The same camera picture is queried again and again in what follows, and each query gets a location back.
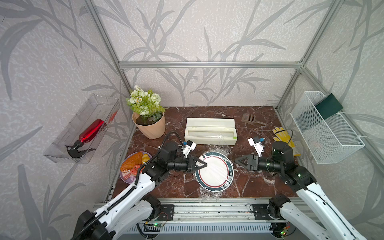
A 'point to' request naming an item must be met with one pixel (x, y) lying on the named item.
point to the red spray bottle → (75, 151)
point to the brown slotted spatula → (251, 118)
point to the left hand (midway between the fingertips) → (205, 168)
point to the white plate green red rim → (218, 173)
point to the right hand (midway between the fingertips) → (236, 160)
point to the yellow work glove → (282, 135)
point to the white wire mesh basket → (330, 140)
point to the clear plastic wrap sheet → (209, 196)
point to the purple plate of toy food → (130, 164)
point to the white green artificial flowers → (146, 104)
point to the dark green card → (328, 106)
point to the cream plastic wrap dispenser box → (211, 131)
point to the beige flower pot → (153, 129)
